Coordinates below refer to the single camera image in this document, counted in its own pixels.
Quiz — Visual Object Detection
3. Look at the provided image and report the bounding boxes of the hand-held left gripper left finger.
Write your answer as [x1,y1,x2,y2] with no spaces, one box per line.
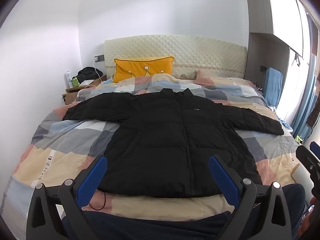
[26,155,108,240]

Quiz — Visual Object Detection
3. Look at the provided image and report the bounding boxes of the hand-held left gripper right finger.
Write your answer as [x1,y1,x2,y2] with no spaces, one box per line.
[208,154,292,240]

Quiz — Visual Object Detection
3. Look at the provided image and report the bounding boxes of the black puffer jacket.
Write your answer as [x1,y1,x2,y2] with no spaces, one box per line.
[62,87,285,211]

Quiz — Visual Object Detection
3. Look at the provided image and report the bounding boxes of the person's right hand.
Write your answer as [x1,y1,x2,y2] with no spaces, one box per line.
[300,196,320,238]

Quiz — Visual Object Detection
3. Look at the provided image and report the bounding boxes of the checkered patchwork quilt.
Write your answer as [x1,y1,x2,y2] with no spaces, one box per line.
[4,74,300,220]

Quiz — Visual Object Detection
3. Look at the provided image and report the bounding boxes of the blue curtain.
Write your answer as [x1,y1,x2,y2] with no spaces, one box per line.
[291,55,320,140]

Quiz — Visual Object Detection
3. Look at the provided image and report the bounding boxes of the blue covered chair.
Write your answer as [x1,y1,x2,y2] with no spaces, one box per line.
[264,67,283,109]

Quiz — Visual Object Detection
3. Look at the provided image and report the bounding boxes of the person's dark blue pants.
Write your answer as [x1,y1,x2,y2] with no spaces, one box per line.
[61,184,307,240]

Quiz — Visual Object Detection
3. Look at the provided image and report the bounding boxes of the brown box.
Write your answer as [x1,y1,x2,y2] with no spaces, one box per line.
[62,91,80,105]

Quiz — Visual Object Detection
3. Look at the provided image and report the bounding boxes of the wooden nightstand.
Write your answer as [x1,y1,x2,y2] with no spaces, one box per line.
[65,74,107,93]

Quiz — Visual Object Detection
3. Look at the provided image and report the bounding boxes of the black bag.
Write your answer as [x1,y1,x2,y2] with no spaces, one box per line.
[77,67,103,82]

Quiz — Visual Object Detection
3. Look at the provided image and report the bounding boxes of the floral pillow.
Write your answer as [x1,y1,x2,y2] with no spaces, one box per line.
[172,70,198,80]

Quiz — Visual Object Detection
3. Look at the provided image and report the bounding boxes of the yellow crown pillow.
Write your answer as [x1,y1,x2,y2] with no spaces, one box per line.
[113,57,175,83]

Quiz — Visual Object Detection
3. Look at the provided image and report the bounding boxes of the cream quilted headboard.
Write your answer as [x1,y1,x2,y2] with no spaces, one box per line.
[104,35,248,80]

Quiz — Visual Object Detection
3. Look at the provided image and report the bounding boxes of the white charger cable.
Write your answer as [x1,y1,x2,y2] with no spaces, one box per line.
[85,57,103,89]

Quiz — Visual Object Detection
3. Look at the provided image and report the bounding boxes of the grey wall cabinet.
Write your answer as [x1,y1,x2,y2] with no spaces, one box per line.
[244,0,310,63]

